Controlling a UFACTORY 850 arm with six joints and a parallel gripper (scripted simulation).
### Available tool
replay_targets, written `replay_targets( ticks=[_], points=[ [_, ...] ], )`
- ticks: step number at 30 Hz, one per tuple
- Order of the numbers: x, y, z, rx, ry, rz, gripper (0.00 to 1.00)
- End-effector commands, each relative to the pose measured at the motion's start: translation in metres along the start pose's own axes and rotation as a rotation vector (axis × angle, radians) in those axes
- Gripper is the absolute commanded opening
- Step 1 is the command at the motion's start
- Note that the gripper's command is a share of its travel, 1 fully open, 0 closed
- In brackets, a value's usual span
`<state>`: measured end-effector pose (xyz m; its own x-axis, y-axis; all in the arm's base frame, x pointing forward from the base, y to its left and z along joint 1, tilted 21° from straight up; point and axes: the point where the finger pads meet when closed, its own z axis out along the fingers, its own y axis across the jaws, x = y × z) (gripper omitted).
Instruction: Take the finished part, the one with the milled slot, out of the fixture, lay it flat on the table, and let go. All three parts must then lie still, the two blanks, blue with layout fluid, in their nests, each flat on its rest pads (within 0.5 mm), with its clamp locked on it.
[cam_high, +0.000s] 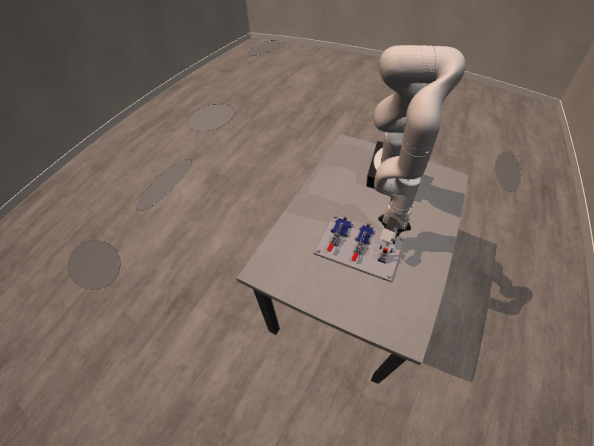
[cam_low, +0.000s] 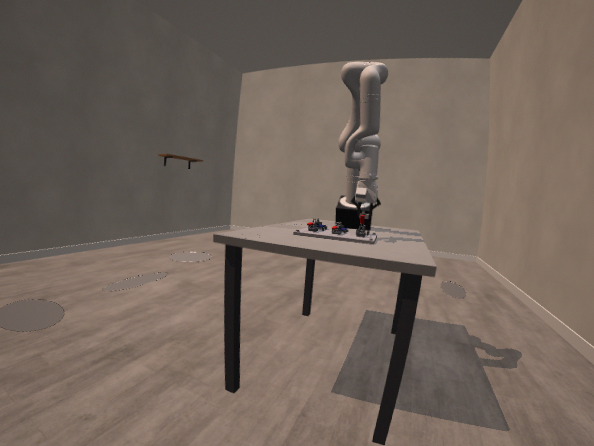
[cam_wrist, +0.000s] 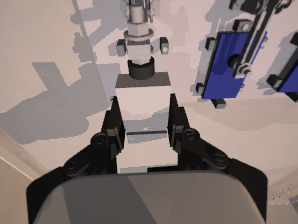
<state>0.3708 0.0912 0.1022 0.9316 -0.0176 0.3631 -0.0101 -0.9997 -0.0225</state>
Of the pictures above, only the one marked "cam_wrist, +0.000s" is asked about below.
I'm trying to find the blue flat plate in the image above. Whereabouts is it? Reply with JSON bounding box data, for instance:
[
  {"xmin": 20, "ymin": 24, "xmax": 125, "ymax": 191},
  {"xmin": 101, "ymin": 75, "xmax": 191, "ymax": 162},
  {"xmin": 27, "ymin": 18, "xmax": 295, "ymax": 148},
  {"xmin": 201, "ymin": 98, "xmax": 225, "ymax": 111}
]
[{"xmin": 272, "ymin": 47, "xmax": 298, "ymax": 93}]

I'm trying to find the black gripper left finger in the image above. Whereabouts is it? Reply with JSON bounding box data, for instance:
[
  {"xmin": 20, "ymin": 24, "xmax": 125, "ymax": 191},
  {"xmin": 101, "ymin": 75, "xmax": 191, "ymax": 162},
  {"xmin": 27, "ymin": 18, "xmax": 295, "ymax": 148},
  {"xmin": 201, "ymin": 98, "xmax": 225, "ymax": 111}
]
[{"xmin": 26, "ymin": 96, "xmax": 126, "ymax": 224}]

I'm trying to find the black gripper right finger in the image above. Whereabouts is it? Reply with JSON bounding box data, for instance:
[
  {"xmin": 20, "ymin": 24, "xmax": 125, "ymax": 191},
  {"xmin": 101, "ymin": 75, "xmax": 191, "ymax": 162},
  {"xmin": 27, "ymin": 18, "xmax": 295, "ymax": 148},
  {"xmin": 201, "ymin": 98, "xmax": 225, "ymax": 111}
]
[{"xmin": 167, "ymin": 93, "xmax": 268, "ymax": 224}]

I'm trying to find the white fixture plate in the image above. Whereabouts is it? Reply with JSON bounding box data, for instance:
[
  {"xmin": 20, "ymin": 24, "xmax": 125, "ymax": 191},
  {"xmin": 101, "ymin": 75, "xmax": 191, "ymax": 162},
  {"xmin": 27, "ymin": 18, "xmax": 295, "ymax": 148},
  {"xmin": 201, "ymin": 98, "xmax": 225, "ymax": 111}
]
[{"xmin": 76, "ymin": 0, "xmax": 298, "ymax": 106}]

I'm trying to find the blue rectangular plate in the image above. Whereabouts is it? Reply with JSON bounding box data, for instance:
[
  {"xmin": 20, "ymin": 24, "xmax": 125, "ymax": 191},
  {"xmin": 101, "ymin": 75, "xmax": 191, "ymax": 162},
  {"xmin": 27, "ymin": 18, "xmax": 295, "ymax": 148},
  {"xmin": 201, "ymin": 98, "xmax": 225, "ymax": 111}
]
[{"xmin": 201, "ymin": 31, "xmax": 249, "ymax": 99}]

